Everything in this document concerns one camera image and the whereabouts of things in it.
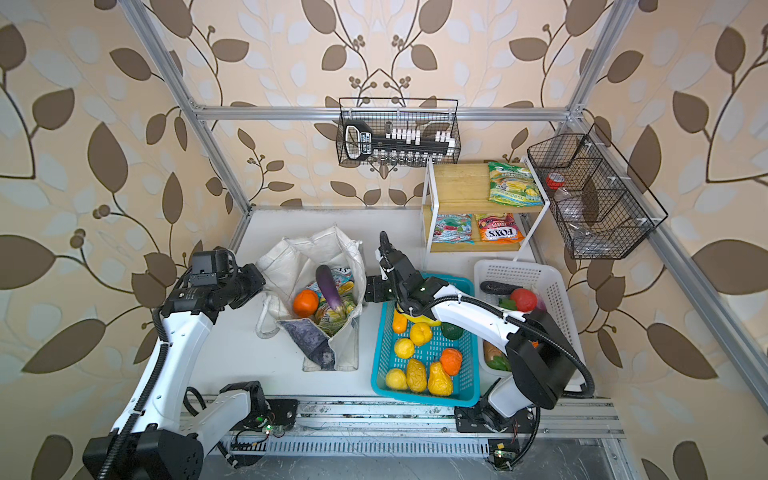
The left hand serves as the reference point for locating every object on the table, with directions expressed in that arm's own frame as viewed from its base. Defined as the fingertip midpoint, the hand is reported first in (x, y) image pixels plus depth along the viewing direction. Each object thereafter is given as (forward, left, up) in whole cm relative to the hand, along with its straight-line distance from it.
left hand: (264, 274), depth 78 cm
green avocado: (-8, -51, -14) cm, 53 cm away
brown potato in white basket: (-13, -60, -13) cm, 63 cm away
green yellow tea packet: (-8, -17, -9) cm, 21 cm away
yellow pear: (-22, -46, -13) cm, 53 cm away
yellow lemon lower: (-13, -37, -15) cm, 42 cm away
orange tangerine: (-3, -9, -10) cm, 14 cm away
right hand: (+1, -28, -6) cm, 28 cm away
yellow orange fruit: (-9, -42, -15) cm, 45 cm away
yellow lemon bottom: (-21, -36, -15) cm, 44 cm away
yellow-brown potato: (-20, -41, -16) cm, 48 cm away
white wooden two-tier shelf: (+21, -53, +13) cm, 58 cm away
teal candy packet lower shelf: (+18, -51, -1) cm, 55 cm away
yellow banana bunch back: (-16, -40, +11) cm, 44 cm away
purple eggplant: (+1, -15, -8) cm, 17 cm away
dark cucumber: (+7, -67, -16) cm, 69 cm away
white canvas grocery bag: (+3, -5, -2) cm, 6 cm away
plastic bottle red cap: (+12, -78, +14) cm, 80 cm away
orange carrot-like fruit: (-5, -36, -16) cm, 40 cm away
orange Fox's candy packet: (+19, -66, -1) cm, 68 cm away
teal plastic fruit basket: (-21, -54, -16) cm, 60 cm away
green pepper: (-16, -63, -14) cm, 66 cm away
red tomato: (+2, -73, -14) cm, 75 cm away
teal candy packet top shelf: (+7, -19, -12) cm, 23 cm away
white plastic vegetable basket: (+10, -80, -13) cm, 81 cm away
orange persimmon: (-16, -50, -13) cm, 54 cm away
